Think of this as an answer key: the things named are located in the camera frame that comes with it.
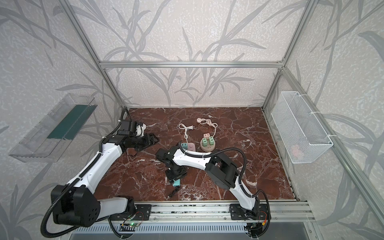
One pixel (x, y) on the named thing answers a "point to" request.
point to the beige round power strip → (208, 148)
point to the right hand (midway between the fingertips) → (174, 176)
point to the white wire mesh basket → (304, 138)
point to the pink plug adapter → (206, 135)
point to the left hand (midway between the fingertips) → (156, 136)
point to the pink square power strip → (191, 147)
